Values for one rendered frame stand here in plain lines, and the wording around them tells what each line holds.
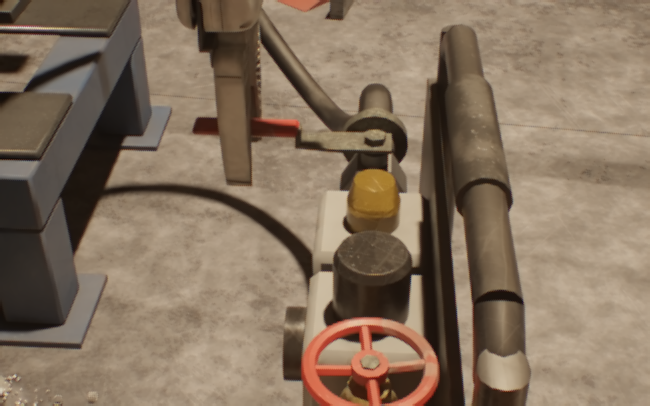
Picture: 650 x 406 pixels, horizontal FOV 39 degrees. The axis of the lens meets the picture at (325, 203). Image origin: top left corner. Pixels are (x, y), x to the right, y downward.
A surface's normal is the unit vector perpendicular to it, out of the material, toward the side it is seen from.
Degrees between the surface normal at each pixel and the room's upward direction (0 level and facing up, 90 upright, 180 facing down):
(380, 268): 0
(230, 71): 86
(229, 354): 0
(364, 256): 0
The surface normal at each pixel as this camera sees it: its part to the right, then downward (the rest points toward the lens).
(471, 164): -0.43, -0.75
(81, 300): 0.00, -0.81
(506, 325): 0.23, -0.37
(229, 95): -0.06, 0.58
